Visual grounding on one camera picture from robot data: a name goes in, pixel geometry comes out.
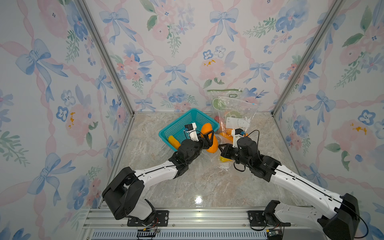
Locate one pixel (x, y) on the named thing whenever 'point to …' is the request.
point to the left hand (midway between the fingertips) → (211, 131)
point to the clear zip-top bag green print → (214, 95)
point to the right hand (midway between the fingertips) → (218, 145)
